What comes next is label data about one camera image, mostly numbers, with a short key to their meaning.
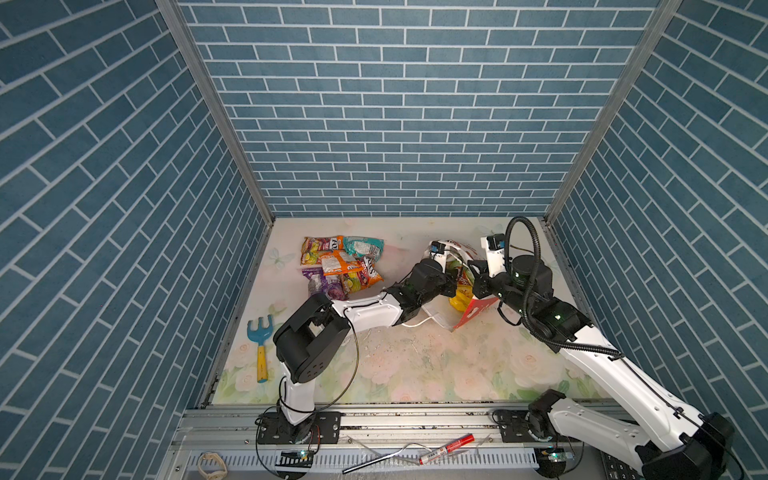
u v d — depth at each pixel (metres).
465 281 0.77
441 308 0.84
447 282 0.76
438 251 0.76
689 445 0.38
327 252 1.03
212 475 0.66
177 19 0.71
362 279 0.99
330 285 0.96
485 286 0.65
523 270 0.54
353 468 0.68
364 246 1.05
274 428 0.73
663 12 0.71
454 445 0.71
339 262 0.99
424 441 0.74
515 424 0.74
